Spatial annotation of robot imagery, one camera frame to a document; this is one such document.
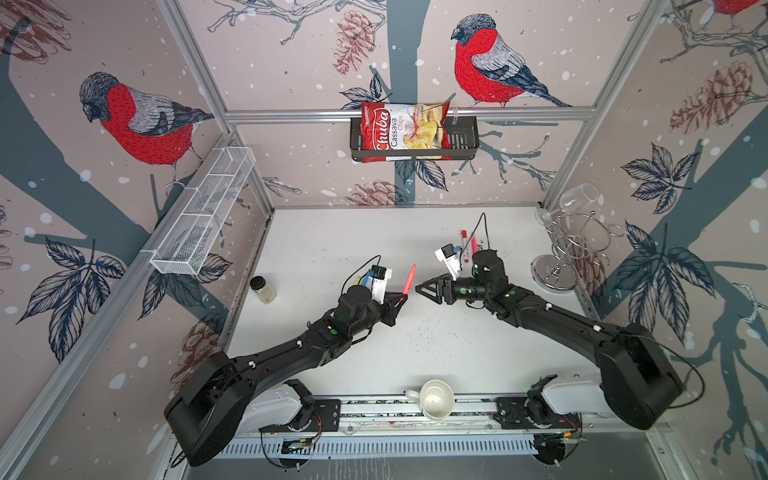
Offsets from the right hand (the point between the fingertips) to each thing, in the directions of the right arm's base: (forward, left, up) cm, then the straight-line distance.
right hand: (417, 293), depth 78 cm
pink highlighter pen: (+3, +2, +1) cm, 4 cm away
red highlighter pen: (+30, -22, -17) cm, 41 cm away
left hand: (-1, +3, 0) cm, 3 cm away
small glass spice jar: (+4, +47, -8) cm, 48 cm away
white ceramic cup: (-22, -5, -16) cm, 27 cm away
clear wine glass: (+29, -48, +8) cm, 57 cm away
